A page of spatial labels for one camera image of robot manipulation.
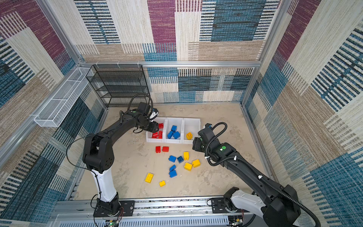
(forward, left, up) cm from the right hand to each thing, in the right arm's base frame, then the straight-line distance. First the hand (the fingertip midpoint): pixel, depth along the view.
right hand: (198, 145), depth 80 cm
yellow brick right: (-5, +1, -14) cm, 15 cm away
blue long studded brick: (+15, +18, -12) cm, 26 cm away
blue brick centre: (-1, +16, -16) cm, 22 cm away
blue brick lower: (-7, +15, -14) cm, 22 cm away
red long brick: (+22, +24, -11) cm, 34 cm away
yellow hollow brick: (+13, +4, -11) cm, 18 cm away
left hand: (+17, +26, -4) cm, 32 cm away
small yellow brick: (-16, +21, -14) cm, 30 cm away
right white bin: (+24, +2, -14) cm, 27 cm away
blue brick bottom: (-10, +15, -15) cm, 24 cm away
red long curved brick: (+16, +24, -12) cm, 31 cm away
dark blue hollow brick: (-2, +11, -14) cm, 18 cm away
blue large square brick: (+15, +13, -12) cm, 23 cm away
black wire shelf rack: (+51, +55, +3) cm, 75 cm away
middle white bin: (+29, +11, -16) cm, 35 cm away
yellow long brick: (-13, +29, -14) cm, 34 cm away
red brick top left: (+5, +25, -14) cm, 29 cm away
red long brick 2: (+15, +28, -12) cm, 34 cm away
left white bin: (+14, +31, -10) cm, 36 cm away
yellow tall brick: (0, +7, -13) cm, 14 cm away
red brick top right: (+6, +20, -15) cm, 26 cm away
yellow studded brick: (-7, +6, -13) cm, 16 cm away
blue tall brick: (+22, +15, -14) cm, 30 cm away
